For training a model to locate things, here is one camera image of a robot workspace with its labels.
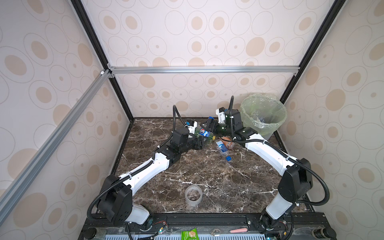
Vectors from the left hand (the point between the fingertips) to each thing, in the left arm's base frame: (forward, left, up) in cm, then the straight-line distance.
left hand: (208, 136), depth 76 cm
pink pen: (-38, -14, -23) cm, 47 cm away
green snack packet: (-40, +8, -21) cm, 46 cm away
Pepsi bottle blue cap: (+2, +3, +2) cm, 4 cm away
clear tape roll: (-26, +8, -25) cm, 37 cm away
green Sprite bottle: (-1, +1, 0) cm, 2 cm away
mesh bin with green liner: (+26, -39, -9) cm, 48 cm away
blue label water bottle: (+5, -11, -21) cm, 24 cm away
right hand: (+7, +2, +1) cm, 7 cm away
